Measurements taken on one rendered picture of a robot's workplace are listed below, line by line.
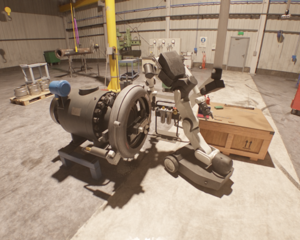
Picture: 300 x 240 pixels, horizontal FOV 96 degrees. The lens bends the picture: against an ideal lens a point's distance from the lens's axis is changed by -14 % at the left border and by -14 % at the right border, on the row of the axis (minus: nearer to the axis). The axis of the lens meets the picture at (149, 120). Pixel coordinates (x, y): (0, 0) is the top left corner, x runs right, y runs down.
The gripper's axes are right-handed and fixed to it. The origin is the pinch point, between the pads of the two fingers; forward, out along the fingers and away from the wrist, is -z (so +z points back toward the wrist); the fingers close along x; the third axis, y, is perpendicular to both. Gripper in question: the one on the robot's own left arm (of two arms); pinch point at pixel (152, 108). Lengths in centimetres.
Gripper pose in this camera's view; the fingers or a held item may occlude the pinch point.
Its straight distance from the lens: 229.0
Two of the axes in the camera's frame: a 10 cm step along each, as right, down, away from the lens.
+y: -7.8, 2.8, -5.7
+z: 0.0, -9.0, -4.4
